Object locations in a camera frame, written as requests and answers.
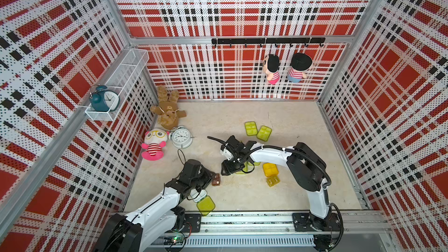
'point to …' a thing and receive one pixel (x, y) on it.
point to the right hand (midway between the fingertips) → (228, 171)
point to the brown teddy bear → (168, 108)
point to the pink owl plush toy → (155, 140)
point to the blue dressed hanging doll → (300, 62)
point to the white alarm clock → (181, 137)
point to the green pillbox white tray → (264, 133)
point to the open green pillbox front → (206, 206)
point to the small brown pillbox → (216, 181)
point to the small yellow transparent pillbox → (272, 181)
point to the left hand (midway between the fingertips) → (218, 175)
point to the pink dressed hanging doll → (271, 64)
